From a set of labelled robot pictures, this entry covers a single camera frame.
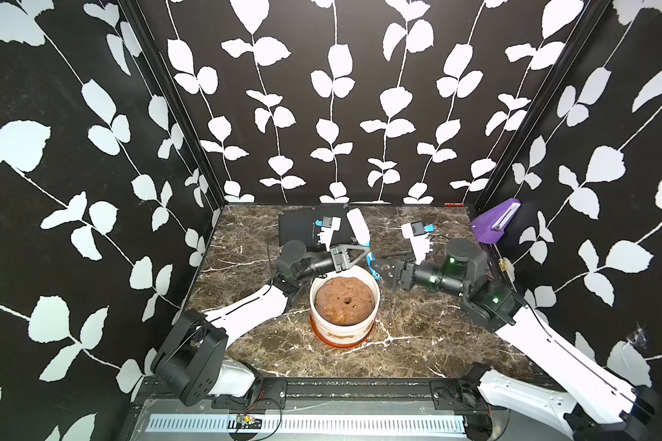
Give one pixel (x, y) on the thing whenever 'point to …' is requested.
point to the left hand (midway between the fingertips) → (369, 250)
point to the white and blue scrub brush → (360, 229)
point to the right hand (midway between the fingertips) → (375, 259)
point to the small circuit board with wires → (247, 422)
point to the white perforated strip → (305, 424)
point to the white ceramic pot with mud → (345, 305)
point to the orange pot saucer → (336, 344)
